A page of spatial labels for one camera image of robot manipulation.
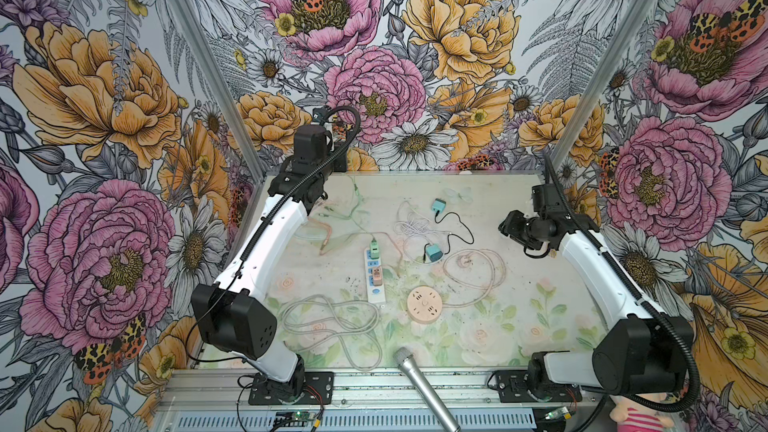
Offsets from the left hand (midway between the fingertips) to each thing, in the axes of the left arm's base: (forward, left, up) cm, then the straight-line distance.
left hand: (334, 153), depth 79 cm
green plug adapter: (-13, -10, -27) cm, 31 cm away
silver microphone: (-42, -17, -30) cm, 54 cm away
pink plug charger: (-22, -11, -26) cm, 36 cm away
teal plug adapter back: (+10, -32, -34) cm, 48 cm away
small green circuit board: (-53, +6, -34) cm, 63 cm away
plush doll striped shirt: (-55, -66, -27) cm, 90 cm away
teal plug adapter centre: (-11, -28, -32) cm, 44 cm away
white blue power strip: (-25, -10, -31) cm, 41 cm away
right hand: (-15, -46, -18) cm, 51 cm away
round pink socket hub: (-28, -24, -31) cm, 48 cm away
